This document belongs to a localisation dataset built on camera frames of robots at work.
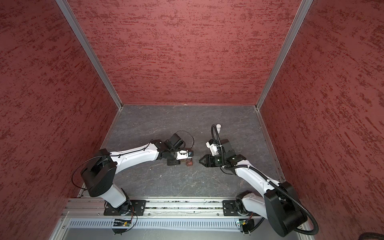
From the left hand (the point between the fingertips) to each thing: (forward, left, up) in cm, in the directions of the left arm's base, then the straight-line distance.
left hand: (176, 158), depth 87 cm
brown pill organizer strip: (-2, -8, -2) cm, 8 cm away
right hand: (-5, -15, +3) cm, 16 cm away
